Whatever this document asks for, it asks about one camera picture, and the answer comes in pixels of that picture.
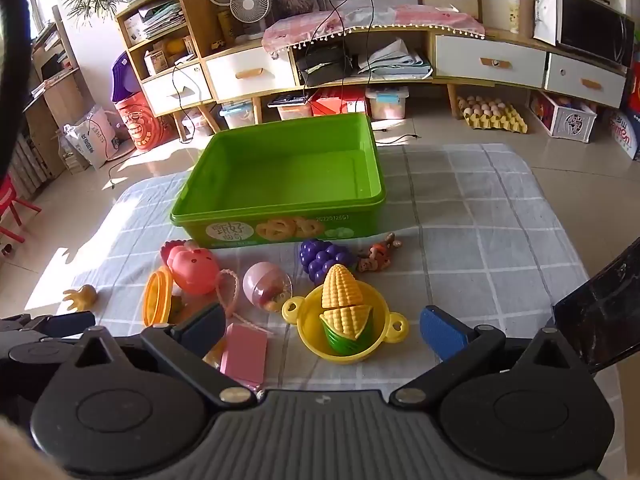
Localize black glossy board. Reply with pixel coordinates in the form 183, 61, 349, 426
552, 239, 640, 377

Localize yellow toy pot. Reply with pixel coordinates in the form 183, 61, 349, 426
281, 280, 409, 364

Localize black bag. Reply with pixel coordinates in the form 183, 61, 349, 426
295, 41, 354, 87

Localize yellow toy corn half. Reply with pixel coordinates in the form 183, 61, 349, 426
322, 264, 365, 309

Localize red stool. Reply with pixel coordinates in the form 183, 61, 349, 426
0, 172, 44, 257

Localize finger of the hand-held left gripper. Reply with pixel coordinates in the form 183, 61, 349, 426
0, 311, 97, 361

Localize white paper sheet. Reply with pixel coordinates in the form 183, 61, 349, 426
532, 0, 559, 46

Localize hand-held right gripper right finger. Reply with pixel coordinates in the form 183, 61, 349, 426
390, 305, 588, 407

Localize pink fringed cloth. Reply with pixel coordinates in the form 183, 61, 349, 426
262, 2, 487, 54

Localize wooden shelf unit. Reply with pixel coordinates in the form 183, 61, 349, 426
115, 0, 222, 142

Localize orange round toy lid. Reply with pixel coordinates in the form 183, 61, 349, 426
143, 266, 174, 327

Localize red storage box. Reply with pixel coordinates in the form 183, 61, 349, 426
310, 87, 369, 117

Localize white patterned box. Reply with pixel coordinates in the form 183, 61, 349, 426
529, 92, 599, 144

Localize small white desk fan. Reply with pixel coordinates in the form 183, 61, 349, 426
229, 0, 271, 44

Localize red blue carton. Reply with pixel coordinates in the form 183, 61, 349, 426
607, 110, 640, 162

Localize purple plastic bin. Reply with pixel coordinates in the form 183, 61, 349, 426
110, 51, 142, 104

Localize small tiger figurine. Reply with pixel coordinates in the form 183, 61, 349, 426
356, 233, 404, 274

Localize pink beaded ring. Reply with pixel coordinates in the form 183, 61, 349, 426
215, 268, 239, 317

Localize clear storage box dark lid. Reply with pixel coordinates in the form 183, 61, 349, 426
269, 92, 312, 121

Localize black white microwave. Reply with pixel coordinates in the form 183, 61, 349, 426
554, 0, 637, 69

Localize pink pig toy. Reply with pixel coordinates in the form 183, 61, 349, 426
160, 240, 222, 297

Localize toy corn half green husk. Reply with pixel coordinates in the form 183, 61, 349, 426
319, 305, 376, 357

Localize yellow egg tray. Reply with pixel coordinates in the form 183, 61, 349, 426
457, 95, 529, 134

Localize grey checked blanket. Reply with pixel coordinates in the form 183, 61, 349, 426
25, 142, 608, 403

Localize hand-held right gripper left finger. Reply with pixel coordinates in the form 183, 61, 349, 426
60, 302, 258, 408

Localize white sack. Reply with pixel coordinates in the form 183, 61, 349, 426
63, 104, 121, 169

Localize clear storage box white lid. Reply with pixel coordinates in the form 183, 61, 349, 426
365, 86, 410, 120

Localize pink capsule ball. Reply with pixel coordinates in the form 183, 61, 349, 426
243, 261, 293, 314

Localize green plastic box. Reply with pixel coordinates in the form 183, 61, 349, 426
170, 112, 388, 251

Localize pink rectangular case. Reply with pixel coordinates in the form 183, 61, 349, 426
220, 323, 269, 387

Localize clear storage box blue lid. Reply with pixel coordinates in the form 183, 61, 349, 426
219, 101, 255, 130

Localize purple toy grapes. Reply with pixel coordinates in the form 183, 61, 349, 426
299, 239, 357, 284

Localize white drawer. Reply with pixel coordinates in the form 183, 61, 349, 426
142, 66, 207, 117
434, 35, 547, 89
205, 49, 297, 104
544, 53, 627, 108

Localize wooden TV cabinet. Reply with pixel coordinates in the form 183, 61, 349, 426
200, 22, 632, 128

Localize wooden bookshelf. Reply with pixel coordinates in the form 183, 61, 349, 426
20, 5, 87, 182

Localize stack of folded papers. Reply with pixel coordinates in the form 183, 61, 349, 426
357, 39, 434, 81

